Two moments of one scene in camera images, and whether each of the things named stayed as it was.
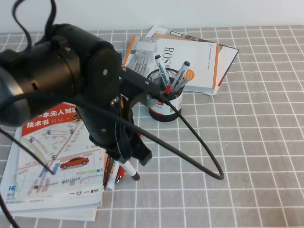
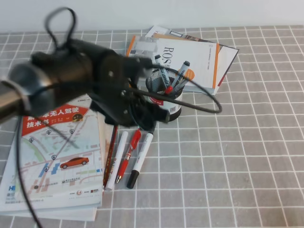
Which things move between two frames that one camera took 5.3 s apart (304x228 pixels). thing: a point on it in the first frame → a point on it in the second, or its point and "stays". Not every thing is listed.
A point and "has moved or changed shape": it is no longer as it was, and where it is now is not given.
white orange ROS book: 203,57 stays
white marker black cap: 130,170 has moved or changed shape
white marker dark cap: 186,64 stays
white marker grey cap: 162,69 stays
